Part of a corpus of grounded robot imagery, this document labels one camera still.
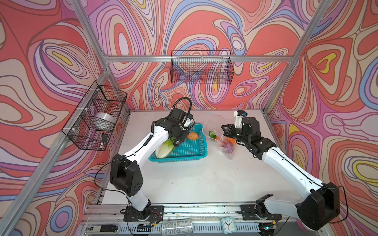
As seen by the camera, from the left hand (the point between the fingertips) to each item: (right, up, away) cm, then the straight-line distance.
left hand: (185, 131), depth 84 cm
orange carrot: (+16, -2, +7) cm, 18 cm away
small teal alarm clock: (+21, -44, -15) cm, 51 cm away
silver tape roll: (-39, +6, -14) cm, 42 cm away
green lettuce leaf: (-12, -11, +4) cm, 17 cm away
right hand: (+20, +1, -5) cm, 21 cm away
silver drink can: (-3, -43, -19) cm, 47 cm away
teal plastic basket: (+2, -13, +13) cm, 19 cm away
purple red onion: (+26, -10, +2) cm, 27 cm away
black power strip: (-38, -44, -18) cm, 61 cm away
